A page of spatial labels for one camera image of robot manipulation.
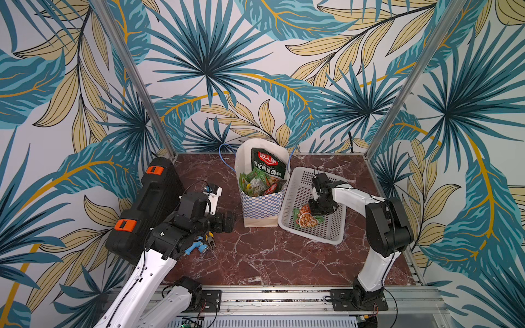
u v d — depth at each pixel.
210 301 0.74
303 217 0.92
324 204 0.83
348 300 0.73
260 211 0.79
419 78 0.86
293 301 0.75
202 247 0.83
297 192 1.03
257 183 0.94
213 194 0.61
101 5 0.67
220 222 0.61
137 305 0.39
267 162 0.91
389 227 0.51
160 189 0.75
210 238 0.87
